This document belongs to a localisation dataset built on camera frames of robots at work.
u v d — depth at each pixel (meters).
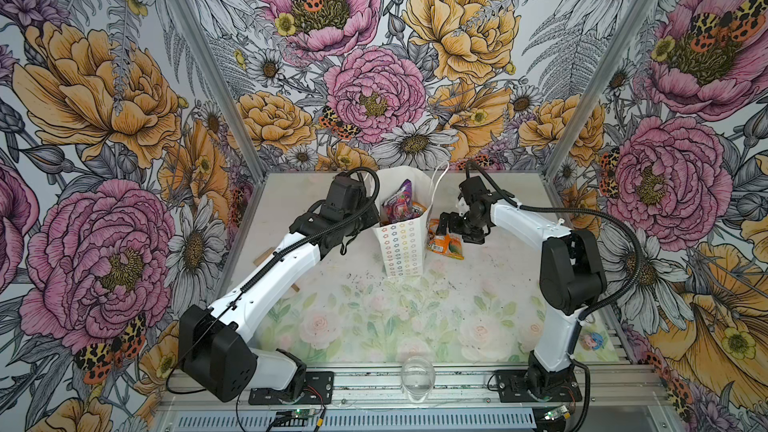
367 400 0.73
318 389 0.73
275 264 0.48
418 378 0.78
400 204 0.88
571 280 0.51
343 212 0.59
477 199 0.72
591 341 0.77
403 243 0.79
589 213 0.54
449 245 0.97
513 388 0.73
